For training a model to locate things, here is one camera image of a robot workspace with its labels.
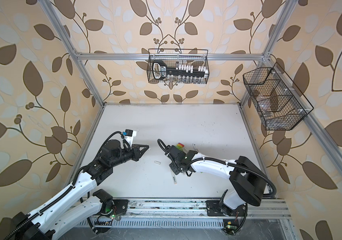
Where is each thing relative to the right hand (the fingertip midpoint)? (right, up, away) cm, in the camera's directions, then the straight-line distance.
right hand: (176, 165), depth 85 cm
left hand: (-14, +13, -11) cm, 22 cm away
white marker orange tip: (-1, -7, 0) cm, 7 cm away
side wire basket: (+51, +34, -11) cm, 63 cm away
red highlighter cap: (+3, +10, +14) cm, 17 cm away
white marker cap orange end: (-12, 0, +5) cm, 13 cm away
